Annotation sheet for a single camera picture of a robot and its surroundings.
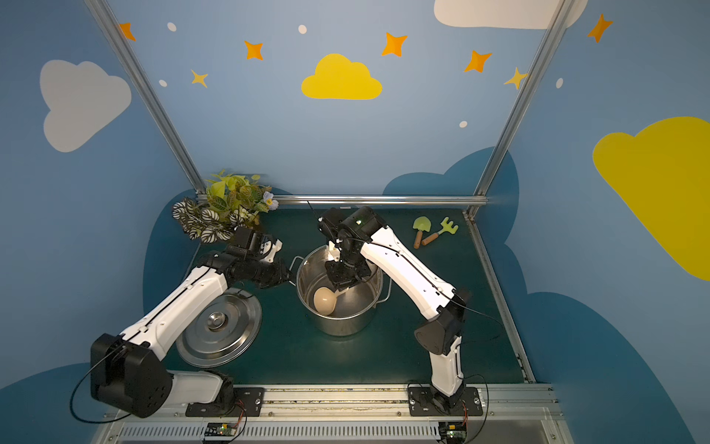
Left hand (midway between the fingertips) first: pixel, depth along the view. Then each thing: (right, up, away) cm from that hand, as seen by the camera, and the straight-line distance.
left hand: (294, 273), depth 82 cm
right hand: (+15, -2, -9) cm, 18 cm away
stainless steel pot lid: (-24, -19, +5) cm, 31 cm away
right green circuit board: (+45, -41, -10) cm, 61 cm away
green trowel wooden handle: (+46, +16, +31) cm, 58 cm away
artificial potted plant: (-27, +23, +14) cm, 38 cm away
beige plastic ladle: (+8, -10, +7) cm, 15 cm away
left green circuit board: (-17, -40, -10) cm, 45 cm away
